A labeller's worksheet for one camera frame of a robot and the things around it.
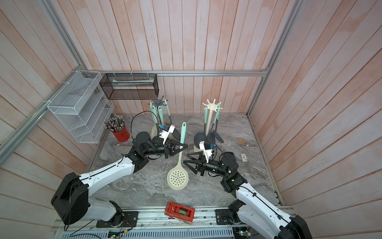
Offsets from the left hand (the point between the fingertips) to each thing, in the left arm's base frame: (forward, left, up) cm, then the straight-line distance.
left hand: (186, 149), depth 67 cm
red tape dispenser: (-22, +1, -22) cm, 31 cm away
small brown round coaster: (+25, -39, -28) cm, 54 cm away
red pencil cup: (+26, +45, -12) cm, 53 cm away
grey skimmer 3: (+18, -9, -14) cm, 24 cm away
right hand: (-3, 0, -4) cm, 5 cm away
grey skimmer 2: (+18, -15, -17) cm, 29 cm away
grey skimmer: (+18, -16, -11) cm, 26 cm away
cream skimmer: (-10, +4, -11) cm, 15 cm away
